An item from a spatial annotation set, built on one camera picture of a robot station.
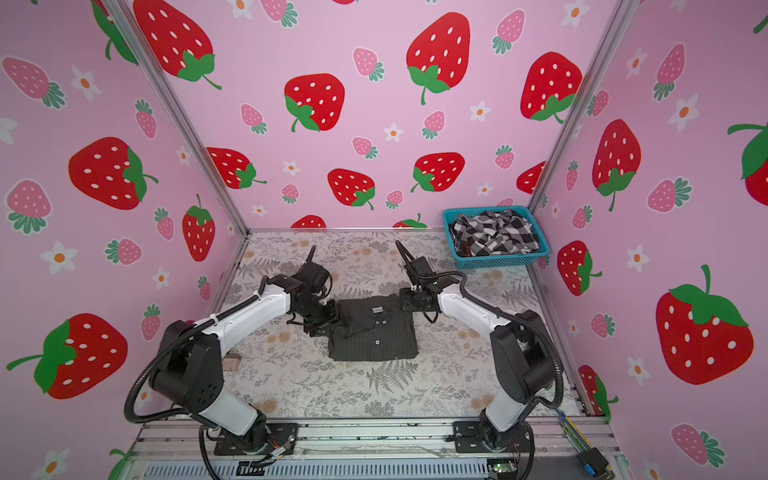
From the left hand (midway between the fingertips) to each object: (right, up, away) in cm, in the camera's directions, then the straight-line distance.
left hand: (343, 326), depth 85 cm
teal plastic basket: (+49, +19, +19) cm, 56 cm away
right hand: (+18, +7, +6) cm, 20 cm away
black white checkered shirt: (+49, +29, +19) cm, 60 cm away
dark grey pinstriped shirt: (+10, -1, +2) cm, 10 cm away
